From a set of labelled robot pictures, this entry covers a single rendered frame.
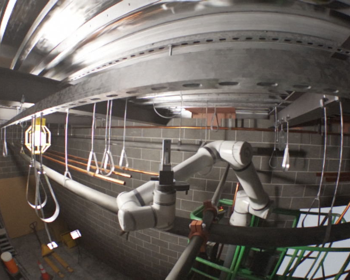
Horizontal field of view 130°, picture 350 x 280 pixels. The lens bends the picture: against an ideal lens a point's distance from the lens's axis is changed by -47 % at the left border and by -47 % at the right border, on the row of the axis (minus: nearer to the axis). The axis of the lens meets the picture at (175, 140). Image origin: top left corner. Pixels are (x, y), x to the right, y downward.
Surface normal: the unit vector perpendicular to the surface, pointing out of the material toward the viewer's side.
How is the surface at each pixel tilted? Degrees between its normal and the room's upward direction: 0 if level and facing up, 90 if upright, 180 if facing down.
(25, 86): 90
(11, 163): 90
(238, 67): 90
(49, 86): 90
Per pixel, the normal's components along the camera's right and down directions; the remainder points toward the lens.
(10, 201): 0.92, 0.04
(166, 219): 0.50, 0.03
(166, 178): 0.11, 0.02
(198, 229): -0.39, 0.00
